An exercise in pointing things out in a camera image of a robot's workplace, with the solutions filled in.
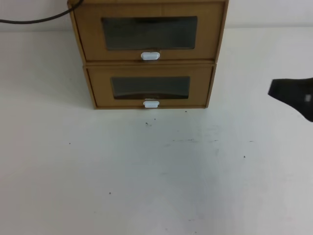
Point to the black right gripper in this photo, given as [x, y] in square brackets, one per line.
[297, 93]

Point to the white drawer handle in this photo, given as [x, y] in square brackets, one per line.
[150, 56]
[151, 104]

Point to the cardboard shoebox drawer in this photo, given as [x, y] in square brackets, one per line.
[100, 90]
[88, 31]

